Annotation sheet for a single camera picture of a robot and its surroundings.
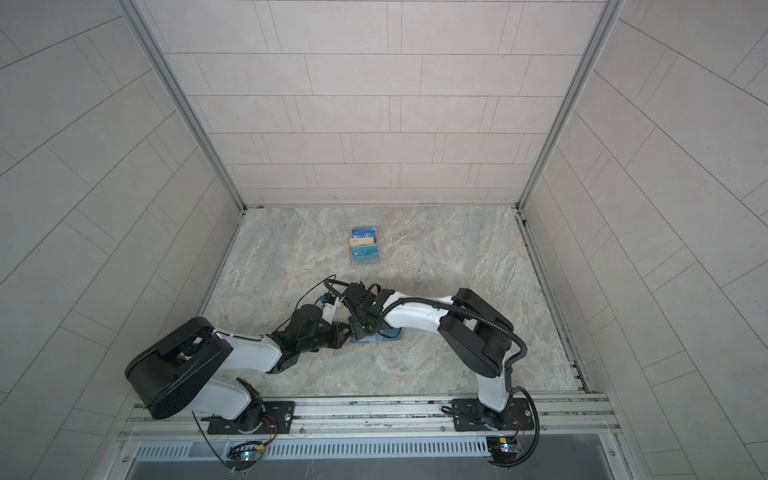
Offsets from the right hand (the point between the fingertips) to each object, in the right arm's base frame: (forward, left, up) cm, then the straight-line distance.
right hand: (362, 330), depth 87 cm
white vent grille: (-27, +32, +2) cm, 42 cm away
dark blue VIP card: (+31, -3, +8) cm, 32 cm away
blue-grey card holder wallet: (-7, -7, +13) cm, 16 cm away
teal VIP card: (+25, -1, +6) cm, 25 cm away
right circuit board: (-30, -33, -1) cm, 45 cm away
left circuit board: (-28, +25, +4) cm, 38 cm away
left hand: (0, 0, +1) cm, 1 cm away
